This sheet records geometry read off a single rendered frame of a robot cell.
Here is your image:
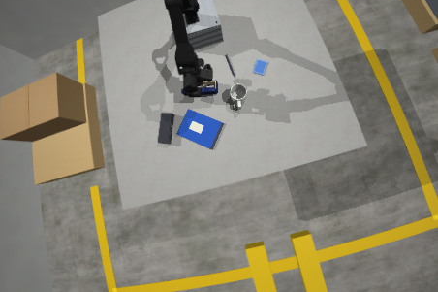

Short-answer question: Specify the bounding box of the white mug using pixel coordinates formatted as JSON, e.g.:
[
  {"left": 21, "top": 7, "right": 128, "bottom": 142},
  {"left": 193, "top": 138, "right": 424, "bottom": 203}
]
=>
[{"left": 230, "top": 84, "right": 247, "bottom": 110}]

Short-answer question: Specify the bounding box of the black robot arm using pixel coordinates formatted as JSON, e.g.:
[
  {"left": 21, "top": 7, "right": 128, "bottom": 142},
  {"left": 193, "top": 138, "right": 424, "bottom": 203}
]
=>
[{"left": 164, "top": 0, "right": 213, "bottom": 93}]

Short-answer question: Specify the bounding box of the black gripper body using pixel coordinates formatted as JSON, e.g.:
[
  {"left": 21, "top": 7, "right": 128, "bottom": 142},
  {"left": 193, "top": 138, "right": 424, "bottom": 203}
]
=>
[{"left": 187, "top": 58, "right": 204, "bottom": 97}]

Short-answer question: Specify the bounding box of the blue notebook with white label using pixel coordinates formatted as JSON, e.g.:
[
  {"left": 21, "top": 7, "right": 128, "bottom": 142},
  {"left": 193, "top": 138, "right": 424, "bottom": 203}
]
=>
[{"left": 177, "top": 109, "right": 224, "bottom": 149}]

